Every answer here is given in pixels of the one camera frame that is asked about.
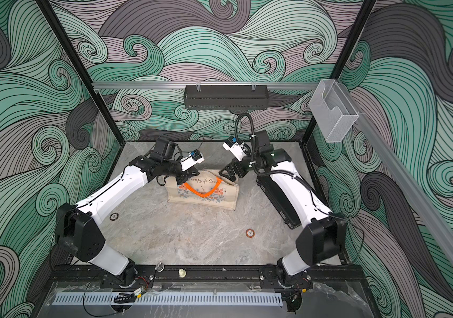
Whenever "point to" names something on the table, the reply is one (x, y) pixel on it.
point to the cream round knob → (182, 273)
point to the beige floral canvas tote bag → (208, 187)
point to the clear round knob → (159, 266)
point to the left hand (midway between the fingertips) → (196, 168)
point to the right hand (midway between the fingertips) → (225, 167)
